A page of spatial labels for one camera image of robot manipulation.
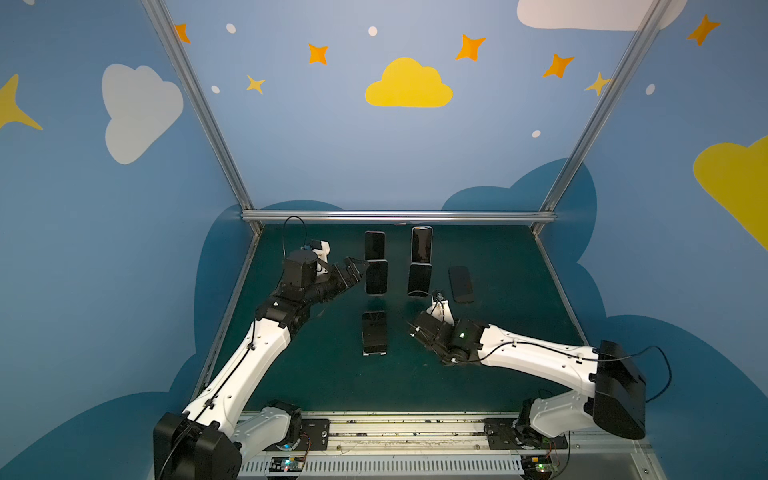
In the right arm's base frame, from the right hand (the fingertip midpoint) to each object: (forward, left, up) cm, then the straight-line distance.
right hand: (440, 323), depth 82 cm
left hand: (+6, +21, +15) cm, 26 cm away
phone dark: (+15, +19, +1) cm, 24 cm away
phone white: (+24, -11, -14) cm, 30 cm away
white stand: (-6, +18, -10) cm, 21 cm away
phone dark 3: (-3, +18, -2) cm, 19 cm away
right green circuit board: (-30, -24, -12) cm, 40 cm away
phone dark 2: (+16, +5, -2) cm, 17 cm away
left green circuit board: (-33, +37, -11) cm, 51 cm away
